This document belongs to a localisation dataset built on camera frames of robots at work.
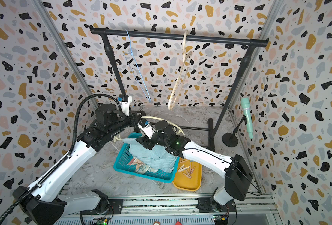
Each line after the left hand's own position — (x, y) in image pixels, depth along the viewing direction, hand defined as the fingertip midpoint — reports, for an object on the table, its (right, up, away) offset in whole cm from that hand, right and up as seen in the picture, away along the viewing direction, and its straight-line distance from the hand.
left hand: (146, 111), depth 68 cm
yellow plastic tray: (+18, -42, +17) cm, 49 cm away
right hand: (-3, -12, +4) cm, 13 cm away
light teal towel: (+4, -26, +13) cm, 30 cm away
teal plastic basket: (-17, -28, +16) cm, 36 cm away
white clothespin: (+18, -34, +18) cm, 42 cm away
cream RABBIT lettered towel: (-6, -33, +16) cm, 37 cm away
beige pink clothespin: (+22, -37, +15) cm, 45 cm away
